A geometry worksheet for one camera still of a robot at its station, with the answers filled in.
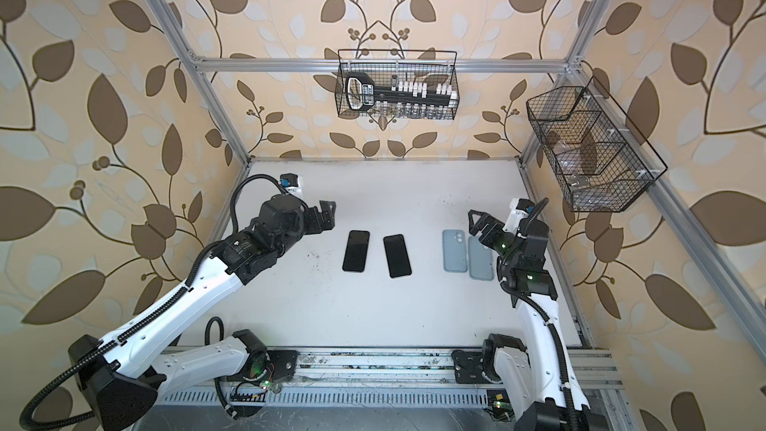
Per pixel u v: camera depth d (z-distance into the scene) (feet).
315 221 2.14
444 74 3.05
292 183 2.09
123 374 1.29
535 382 1.42
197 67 3.06
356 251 3.07
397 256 3.07
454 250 3.16
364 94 2.76
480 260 3.07
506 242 2.18
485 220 2.27
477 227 2.31
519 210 2.27
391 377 2.42
